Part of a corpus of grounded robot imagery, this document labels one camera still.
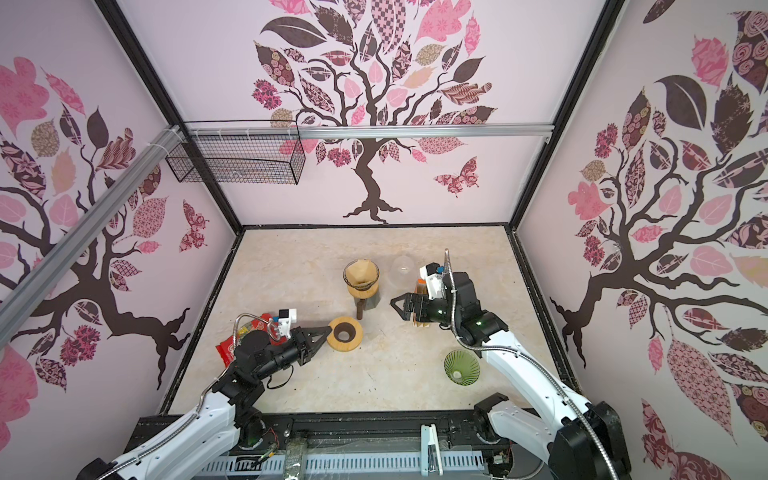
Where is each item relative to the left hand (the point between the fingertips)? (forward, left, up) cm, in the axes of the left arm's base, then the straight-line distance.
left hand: (334, 336), depth 76 cm
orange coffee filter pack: (+18, -25, -5) cm, 31 cm away
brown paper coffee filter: (+20, -6, +1) cm, 21 cm away
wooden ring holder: (+1, -3, -2) cm, 4 cm away
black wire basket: (+54, +34, +20) cm, 67 cm away
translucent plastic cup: (+30, -20, -12) cm, 38 cm away
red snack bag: (+1, +17, +5) cm, 18 cm away
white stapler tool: (-21, -24, -10) cm, 34 cm away
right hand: (+8, -18, +6) cm, 21 cm away
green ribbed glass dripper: (-5, -35, -8) cm, 36 cm away
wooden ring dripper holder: (+15, -7, -4) cm, 17 cm away
